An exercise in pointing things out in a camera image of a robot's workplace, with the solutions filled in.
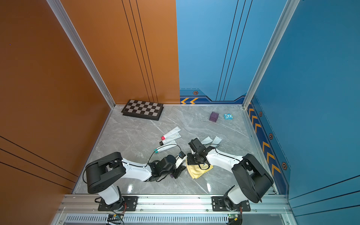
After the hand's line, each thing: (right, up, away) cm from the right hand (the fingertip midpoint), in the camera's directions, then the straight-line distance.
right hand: (187, 161), depth 88 cm
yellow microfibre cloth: (+4, -3, -5) cm, 8 cm away
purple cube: (+20, +29, +19) cm, 40 cm away
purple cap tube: (+13, +12, +9) cm, 20 cm away
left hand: (-2, -2, -1) cm, 3 cm away
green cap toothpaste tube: (-10, +12, -7) cm, 17 cm away
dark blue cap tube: (+20, +11, +8) cm, 24 cm away
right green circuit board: (+24, -23, -18) cm, 37 cm away
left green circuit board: (-38, -25, -16) cm, 48 cm away
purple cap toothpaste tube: (-10, -6, -7) cm, 13 cm away
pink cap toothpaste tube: (-10, +18, +14) cm, 25 cm away
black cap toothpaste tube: (-7, +14, +11) cm, 20 cm away
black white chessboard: (-36, +34, +25) cm, 55 cm away
